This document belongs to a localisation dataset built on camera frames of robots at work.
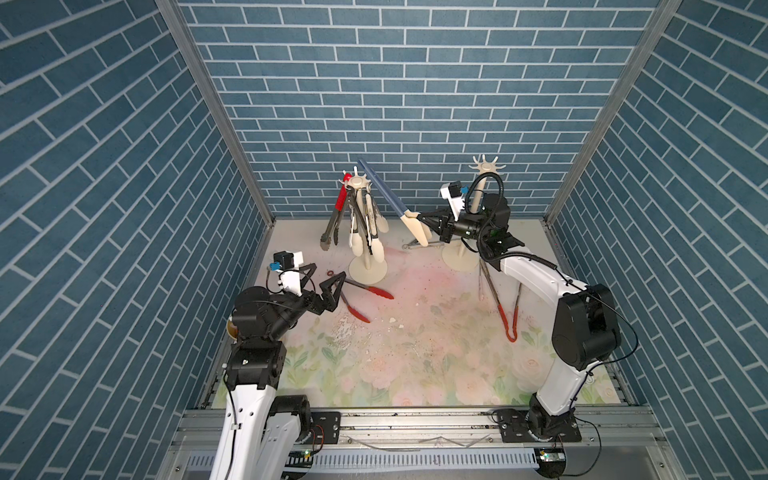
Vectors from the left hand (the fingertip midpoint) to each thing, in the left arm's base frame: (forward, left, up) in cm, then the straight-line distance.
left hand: (338, 272), depth 67 cm
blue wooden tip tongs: (+16, -17, +2) cm, 24 cm away
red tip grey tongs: (+14, -5, -30) cm, 33 cm away
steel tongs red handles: (-3, -49, -29) cm, 57 cm away
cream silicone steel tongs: (+17, -7, -1) cm, 18 cm away
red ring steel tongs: (+23, +9, -15) cm, 28 cm away
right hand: (+18, -21, 0) cm, 27 cm away
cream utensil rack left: (+22, -3, -30) cm, 37 cm away
